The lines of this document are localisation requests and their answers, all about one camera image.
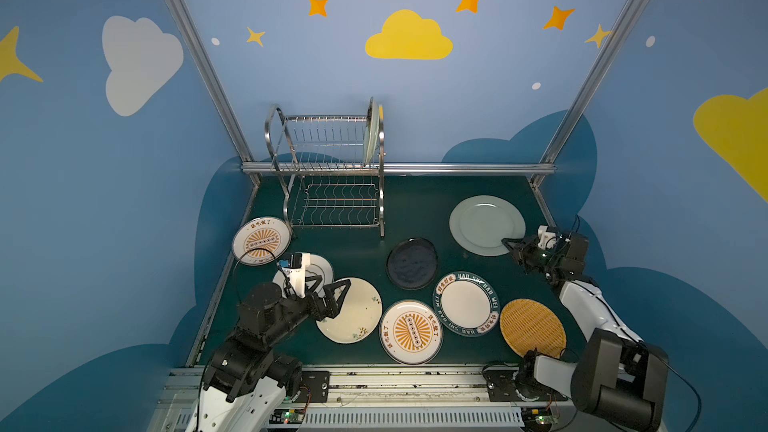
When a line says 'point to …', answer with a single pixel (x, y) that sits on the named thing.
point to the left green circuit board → (287, 416)
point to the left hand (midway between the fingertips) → (340, 282)
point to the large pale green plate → (478, 225)
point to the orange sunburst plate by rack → (266, 232)
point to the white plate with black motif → (318, 267)
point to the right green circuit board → (537, 418)
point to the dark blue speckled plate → (411, 263)
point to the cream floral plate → (358, 316)
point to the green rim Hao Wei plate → (466, 303)
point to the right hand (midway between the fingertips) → (505, 236)
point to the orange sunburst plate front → (411, 332)
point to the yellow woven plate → (529, 324)
